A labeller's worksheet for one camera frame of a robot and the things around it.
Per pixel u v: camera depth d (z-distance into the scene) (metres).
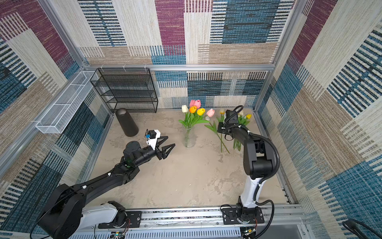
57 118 0.71
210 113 0.76
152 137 0.66
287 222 0.73
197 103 0.76
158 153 0.69
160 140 0.79
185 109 0.82
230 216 0.73
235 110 0.88
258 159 0.51
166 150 0.71
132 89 1.09
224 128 0.78
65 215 0.41
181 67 0.94
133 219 0.73
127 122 0.97
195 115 0.78
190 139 0.97
